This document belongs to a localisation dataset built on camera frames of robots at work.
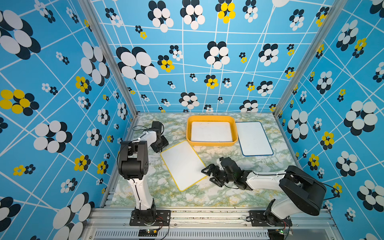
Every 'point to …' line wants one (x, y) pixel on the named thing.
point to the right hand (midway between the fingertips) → (206, 174)
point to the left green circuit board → (147, 232)
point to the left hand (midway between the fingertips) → (166, 145)
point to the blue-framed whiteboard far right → (252, 138)
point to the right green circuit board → (276, 234)
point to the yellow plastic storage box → (226, 118)
